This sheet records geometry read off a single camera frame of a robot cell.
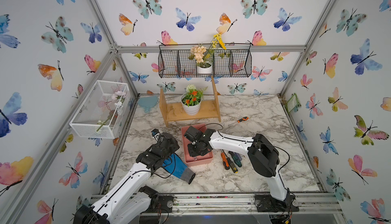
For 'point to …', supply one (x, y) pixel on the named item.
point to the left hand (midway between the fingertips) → (176, 141)
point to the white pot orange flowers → (192, 99)
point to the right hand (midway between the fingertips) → (191, 151)
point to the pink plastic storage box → (205, 159)
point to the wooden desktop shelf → (173, 111)
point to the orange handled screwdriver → (225, 162)
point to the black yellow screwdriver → (232, 165)
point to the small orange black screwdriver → (244, 118)
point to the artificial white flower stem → (119, 96)
